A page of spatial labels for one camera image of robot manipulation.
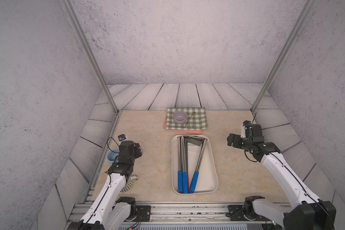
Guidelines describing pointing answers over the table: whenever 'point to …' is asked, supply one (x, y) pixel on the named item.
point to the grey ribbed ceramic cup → (132, 178)
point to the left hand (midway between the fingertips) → (136, 146)
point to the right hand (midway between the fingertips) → (236, 138)
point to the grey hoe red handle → (194, 140)
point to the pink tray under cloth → (188, 131)
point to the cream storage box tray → (208, 181)
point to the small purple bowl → (179, 117)
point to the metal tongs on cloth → (194, 112)
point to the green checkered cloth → (197, 118)
